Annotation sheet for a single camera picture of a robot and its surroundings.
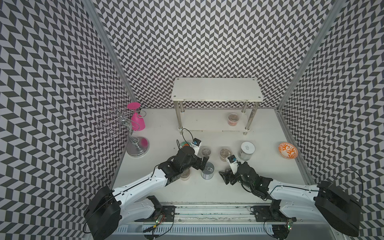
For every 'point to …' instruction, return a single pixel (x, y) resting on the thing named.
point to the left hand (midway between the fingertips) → (200, 154)
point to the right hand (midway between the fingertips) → (225, 170)
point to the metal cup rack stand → (126, 121)
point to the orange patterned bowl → (288, 150)
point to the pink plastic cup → (137, 120)
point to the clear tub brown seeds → (205, 151)
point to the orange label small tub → (228, 171)
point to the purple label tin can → (207, 173)
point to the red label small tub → (233, 119)
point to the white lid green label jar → (247, 148)
